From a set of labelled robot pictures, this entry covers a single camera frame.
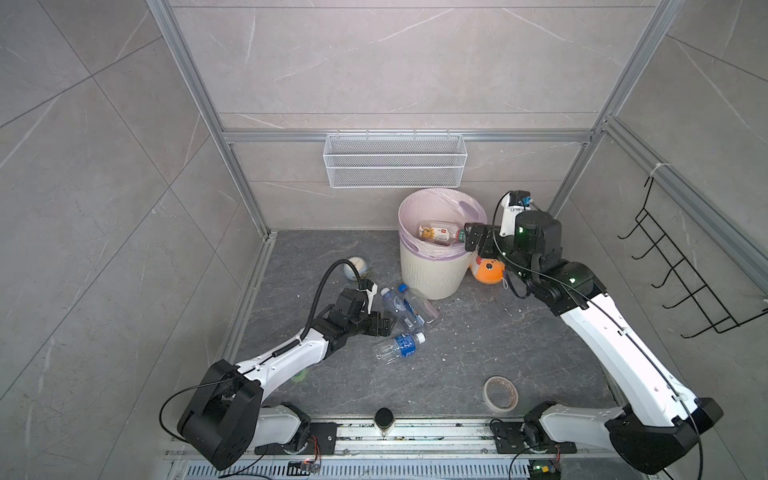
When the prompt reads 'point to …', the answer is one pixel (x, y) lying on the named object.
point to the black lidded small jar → (384, 418)
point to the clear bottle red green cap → (438, 232)
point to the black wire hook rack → (719, 316)
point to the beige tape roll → (500, 394)
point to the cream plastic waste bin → (440, 270)
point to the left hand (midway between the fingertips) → (384, 310)
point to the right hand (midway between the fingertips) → (481, 225)
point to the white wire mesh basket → (395, 160)
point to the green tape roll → (300, 376)
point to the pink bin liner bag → (431, 205)
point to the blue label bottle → (402, 346)
